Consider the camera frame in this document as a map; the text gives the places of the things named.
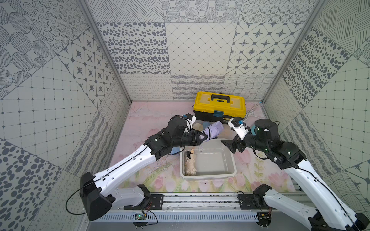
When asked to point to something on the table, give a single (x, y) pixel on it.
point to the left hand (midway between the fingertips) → (206, 133)
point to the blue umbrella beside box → (175, 150)
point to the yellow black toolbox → (217, 107)
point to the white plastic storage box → (213, 159)
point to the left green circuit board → (140, 216)
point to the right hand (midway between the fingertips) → (228, 135)
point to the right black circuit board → (264, 218)
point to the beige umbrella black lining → (198, 126)
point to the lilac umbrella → (213, 131)
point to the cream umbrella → (191, 170)
